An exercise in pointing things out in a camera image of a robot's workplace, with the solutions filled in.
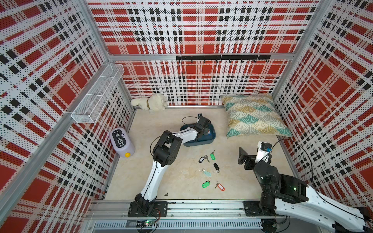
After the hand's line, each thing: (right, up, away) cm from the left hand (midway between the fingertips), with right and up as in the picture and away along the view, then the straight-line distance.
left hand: (205, 127), depth 106 cm
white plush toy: (-37, +20, +5) cm, 42 cm away
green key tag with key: (+4, -18, -13) cm, 22 cm away
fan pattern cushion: (+33, +10, -11) cm, 36 cm away
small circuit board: (-31, -45, -37) cm, 66 cm away
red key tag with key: (+7, -32, -25) cm, 41 cm away
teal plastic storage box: (+4, -6, -2) cm, 7 cm away
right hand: (+19, -9, -37) cm, 42 cm away
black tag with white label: (-2, -19, -13) cm, 24 cm away
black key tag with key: (+6, -24, -18) cm, 30 cm away
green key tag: (-1, -32, -24) cm, 40 cm away
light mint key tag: (0, -27, -20) cm, 33 cm away
